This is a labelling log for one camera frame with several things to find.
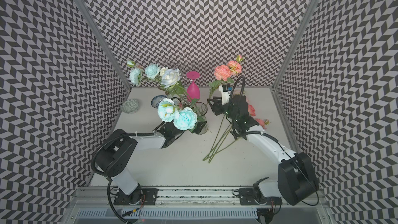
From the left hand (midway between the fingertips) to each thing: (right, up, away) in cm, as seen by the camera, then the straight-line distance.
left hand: (201, 119), depth 88 cm
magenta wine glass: (-4, +16, -3) cm, 17 cm away
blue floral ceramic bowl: (-31, +12, +17) cm, 38 cm away
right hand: (+5, +10, -10) cm, 15 cm away
